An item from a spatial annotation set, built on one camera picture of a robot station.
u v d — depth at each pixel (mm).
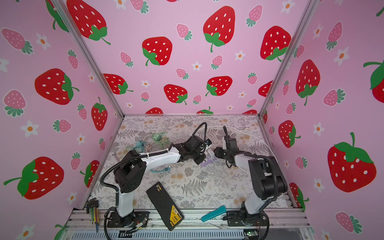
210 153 903
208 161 907
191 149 716
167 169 913
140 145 987
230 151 753
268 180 470
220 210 778
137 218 734
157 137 1041
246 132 1100
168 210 752
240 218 730
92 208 764
